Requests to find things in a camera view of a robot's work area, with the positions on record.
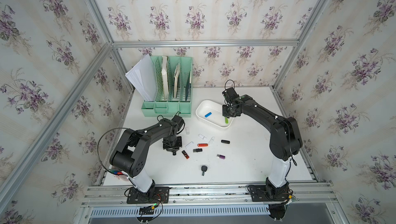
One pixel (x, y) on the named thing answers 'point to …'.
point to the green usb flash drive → (226, 120)
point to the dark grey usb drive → (197, 150)
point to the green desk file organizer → (183, 104)
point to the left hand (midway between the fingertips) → (178, 152)
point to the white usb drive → (188, 145)
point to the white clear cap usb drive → (187, 130)
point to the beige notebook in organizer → (176, 75)
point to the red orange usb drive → (202, 145)
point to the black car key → (203, 168)
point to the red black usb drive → (185, 154)
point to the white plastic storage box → (216, 118)
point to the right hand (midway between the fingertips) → (228, 113)
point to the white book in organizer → (165, 77)
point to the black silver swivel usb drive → (174, 153)
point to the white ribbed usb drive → (202, 137)
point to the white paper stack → (143, 76)
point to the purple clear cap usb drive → (220, 156)
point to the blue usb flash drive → (208, 114)
